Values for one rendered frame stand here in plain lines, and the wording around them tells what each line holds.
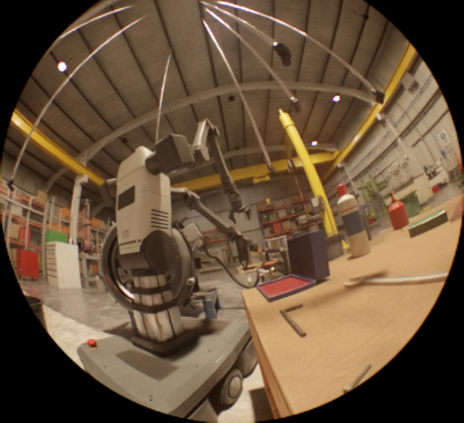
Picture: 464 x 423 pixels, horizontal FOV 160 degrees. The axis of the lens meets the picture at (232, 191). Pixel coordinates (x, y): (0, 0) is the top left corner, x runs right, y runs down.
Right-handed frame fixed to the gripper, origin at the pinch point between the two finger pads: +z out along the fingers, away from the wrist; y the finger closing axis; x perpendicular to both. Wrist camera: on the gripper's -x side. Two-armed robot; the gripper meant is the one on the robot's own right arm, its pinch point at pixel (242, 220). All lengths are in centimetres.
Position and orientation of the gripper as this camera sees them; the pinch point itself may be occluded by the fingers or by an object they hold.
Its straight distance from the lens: 109.4
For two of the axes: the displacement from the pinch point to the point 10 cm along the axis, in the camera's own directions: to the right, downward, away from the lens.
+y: -9.0, 3.2, 3.0
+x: -2.3, 2.2, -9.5
